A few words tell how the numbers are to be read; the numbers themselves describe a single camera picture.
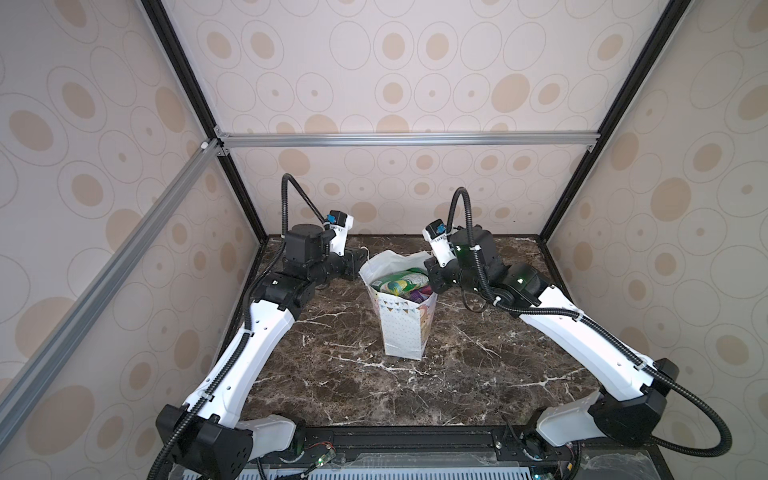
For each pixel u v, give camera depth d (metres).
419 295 0.78
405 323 0.75
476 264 0.48
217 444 0.36
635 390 0.39
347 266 0.62
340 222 0.61
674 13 0.68
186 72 0.76
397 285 0.76
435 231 0.58
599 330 0.43
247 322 0.45
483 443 0.75
